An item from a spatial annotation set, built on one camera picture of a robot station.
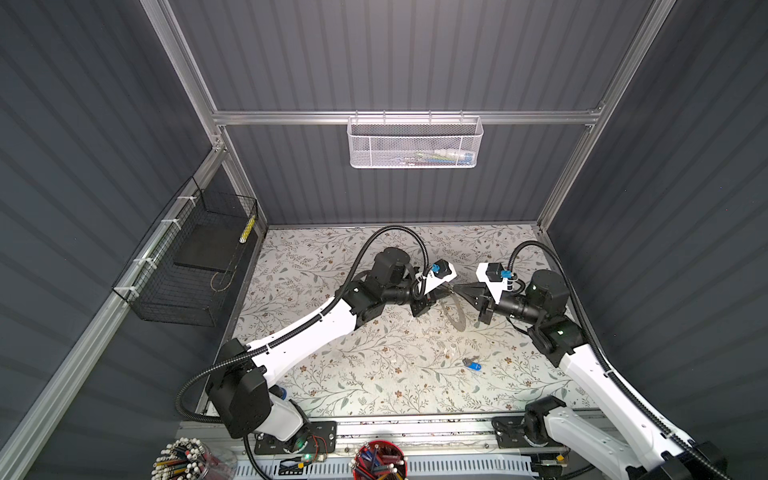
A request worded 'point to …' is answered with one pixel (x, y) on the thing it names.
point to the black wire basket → (185, 272)
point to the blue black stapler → (279, 391)
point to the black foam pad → (211, 246)
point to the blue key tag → (475, 366)
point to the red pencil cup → (379, 460)
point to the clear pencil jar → (190, 459)
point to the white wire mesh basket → (414, 141)
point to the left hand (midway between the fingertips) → (448, 288)
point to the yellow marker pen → (250, 225)
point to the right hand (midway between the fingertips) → (460, 289)
